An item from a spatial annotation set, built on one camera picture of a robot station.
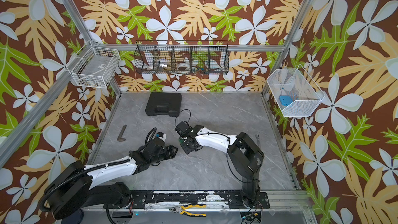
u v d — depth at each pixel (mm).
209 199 751
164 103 1072
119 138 956
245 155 472
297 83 837
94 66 849
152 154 658
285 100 803
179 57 968
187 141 639
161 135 801
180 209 708
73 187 420
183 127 701
